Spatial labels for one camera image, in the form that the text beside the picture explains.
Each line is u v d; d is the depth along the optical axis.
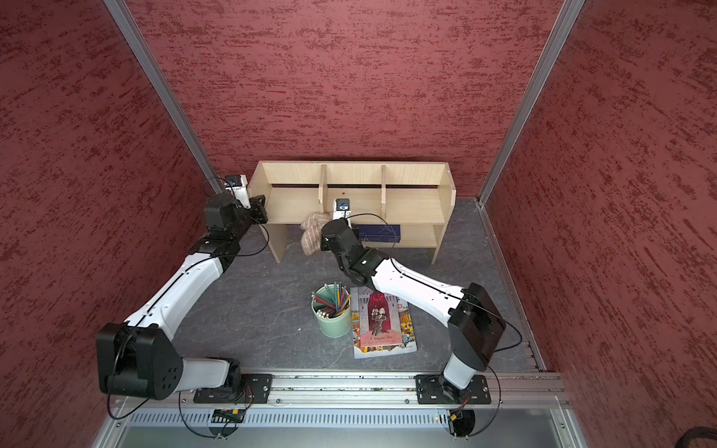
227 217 0.60
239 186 0.70
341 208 0.66
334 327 0.80
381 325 0.85
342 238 0.56
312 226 0.78
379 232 0.92
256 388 0.74
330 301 0.79
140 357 0.40
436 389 0.74
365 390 0.76
